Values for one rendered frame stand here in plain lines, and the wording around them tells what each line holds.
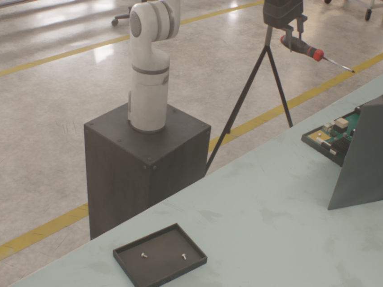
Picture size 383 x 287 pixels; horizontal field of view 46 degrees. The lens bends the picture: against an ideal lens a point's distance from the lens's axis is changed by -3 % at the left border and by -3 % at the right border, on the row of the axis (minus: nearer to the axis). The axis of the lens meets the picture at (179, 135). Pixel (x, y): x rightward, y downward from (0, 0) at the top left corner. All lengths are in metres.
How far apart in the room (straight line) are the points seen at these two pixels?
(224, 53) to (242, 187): 3.00
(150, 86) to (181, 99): 1.94
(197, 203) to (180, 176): 0.46
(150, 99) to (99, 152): 0.21
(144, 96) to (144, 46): 0.13
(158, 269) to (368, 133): 0.37
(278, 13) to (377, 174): 0.33
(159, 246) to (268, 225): 0.18
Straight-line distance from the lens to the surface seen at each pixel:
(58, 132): 2.72
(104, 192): 1.29
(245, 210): 0.77
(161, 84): 1.12
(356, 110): 1.09
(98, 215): 1.38
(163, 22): 1.05
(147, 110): 1.14
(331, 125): 1.00
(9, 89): 3.20
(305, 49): 0.91
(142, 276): 0.66
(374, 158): 0.79
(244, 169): 0.86
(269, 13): 0.87
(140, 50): 1.07
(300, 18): 0.91
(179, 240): 0.71
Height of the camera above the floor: 1.52
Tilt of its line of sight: 34 degrees down
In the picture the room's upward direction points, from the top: 5 degrees clockwise
